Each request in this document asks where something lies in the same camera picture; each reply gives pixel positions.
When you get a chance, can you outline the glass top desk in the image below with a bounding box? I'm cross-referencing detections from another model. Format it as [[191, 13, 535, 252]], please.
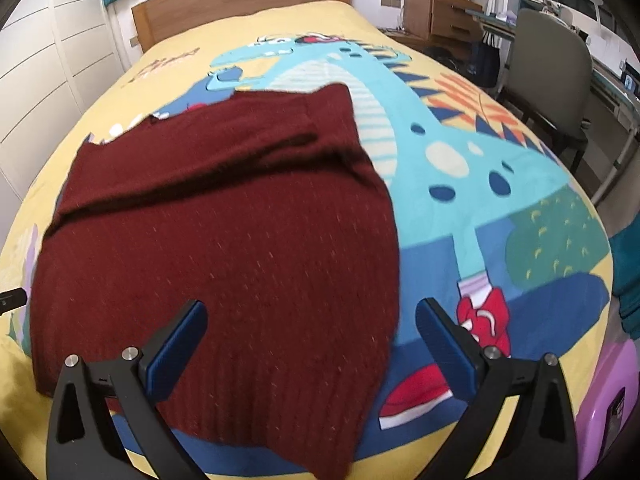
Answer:
[[465, 0, 640, 206]]

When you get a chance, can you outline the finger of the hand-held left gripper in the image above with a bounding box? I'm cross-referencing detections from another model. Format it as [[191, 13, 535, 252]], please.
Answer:
[[0, 287, 27, 313]]

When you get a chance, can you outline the white wardrobe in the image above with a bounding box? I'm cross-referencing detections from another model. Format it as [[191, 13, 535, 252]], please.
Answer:
[[0, 0, 138, 201]]

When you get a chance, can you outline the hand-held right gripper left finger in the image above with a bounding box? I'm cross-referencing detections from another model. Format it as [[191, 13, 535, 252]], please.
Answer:
[[45, 299, 208, 480]]

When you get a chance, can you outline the wooden drawer cabinet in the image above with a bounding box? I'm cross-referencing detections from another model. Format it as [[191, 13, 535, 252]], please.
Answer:
[[402, 0, 483, 43]]

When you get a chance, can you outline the teal folded cloth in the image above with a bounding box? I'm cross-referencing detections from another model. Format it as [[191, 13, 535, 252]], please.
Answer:
[[610, 230, 640, 338]]

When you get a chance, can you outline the wooden bed headboard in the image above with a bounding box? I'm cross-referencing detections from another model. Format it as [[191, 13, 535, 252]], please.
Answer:
[[131, 0, 351, 53]]

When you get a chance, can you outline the grey chair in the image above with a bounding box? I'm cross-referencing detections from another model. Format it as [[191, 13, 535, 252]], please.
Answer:
[[497, 7, 596, 171]]

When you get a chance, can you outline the yellow dinosaur print bedspread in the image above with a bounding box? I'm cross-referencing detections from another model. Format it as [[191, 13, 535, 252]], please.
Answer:
[[0, 0, 616, 480]]

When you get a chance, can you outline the dark red knit sweater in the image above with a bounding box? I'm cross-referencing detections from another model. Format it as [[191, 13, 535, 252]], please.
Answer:
[[29, 82, 403, 480]]

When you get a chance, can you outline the dark blue bag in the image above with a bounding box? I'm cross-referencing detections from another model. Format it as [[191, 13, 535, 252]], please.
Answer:
[[469, 30, 502, 89]]

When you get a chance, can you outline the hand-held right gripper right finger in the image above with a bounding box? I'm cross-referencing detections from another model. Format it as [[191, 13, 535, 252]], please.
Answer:
[[412, 297, 576, 480]]

